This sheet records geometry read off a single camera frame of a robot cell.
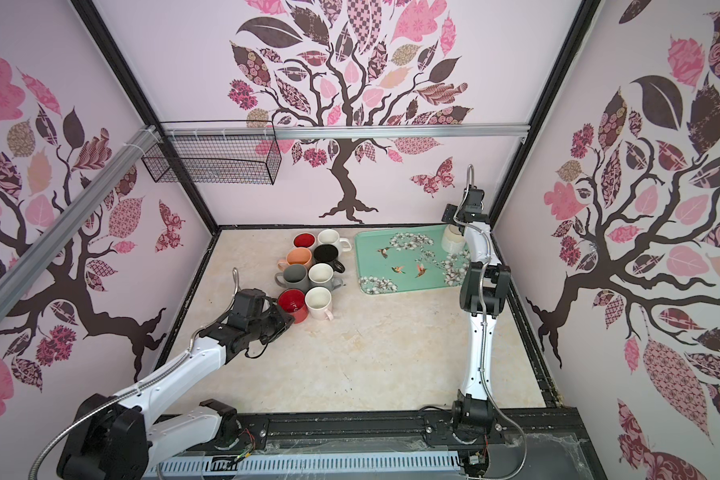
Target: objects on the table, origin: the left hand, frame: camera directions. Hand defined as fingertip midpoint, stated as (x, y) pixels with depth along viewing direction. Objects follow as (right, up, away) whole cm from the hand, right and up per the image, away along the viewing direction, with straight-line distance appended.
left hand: (296, 322), depth 85 cm
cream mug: (+52, +25, +22) cm, 61 cm away
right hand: (+55, +37, +23) cm, 70 cm away
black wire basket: (-29, +53, +10) cm, 61 cm away
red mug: (-3, +5, +10) cm, 11 cm away
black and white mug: (+7, +20, +16) cm, 26 cm away
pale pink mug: (+5, +5, +8) cm, 11 cm away
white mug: (+7, +26, +25) cm, 37 cm away
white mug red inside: (-3, +25, +22) cm, 33 cm away
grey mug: (+5, +13, +15) cm, 20 cm away
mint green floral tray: (+30, +17, +26) cm, 43 cm away
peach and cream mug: (-4, +19, +16) cm, 26 cm away
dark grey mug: (-4, +13, +11) cm, 17 cm away
